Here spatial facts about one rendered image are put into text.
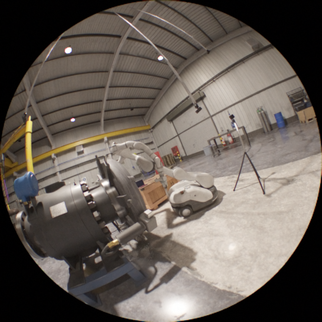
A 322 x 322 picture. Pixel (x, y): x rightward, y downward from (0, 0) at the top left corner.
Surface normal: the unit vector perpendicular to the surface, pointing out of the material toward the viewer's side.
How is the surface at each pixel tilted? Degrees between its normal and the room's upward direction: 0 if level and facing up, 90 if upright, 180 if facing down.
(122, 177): 62
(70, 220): 80
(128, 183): 71
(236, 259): 0
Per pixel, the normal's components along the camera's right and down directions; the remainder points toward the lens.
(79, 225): 0.62, -0.23
